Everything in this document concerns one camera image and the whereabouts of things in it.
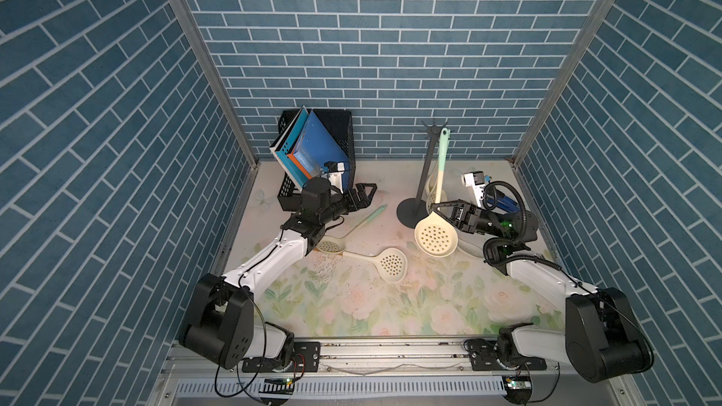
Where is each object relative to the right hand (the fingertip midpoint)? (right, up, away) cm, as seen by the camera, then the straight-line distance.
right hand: (438, 216), depth 67 cm
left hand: (-15, +6, +13) cm, 21 cm away
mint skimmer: (0, -4, -1) cm, 4 cm away
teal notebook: (-43, +17, +18) cm, 50 cm away
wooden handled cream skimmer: (-10, -18, +22) cm, 30 cm away
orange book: (-39, +13, +20) cm, 45 cm away
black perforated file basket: (-29, +30, +39) cm, 57 cm away
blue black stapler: (+32, +2, +38) cm, 50 cm away
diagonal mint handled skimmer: (-29, -13, +29) cm, 42 cm away
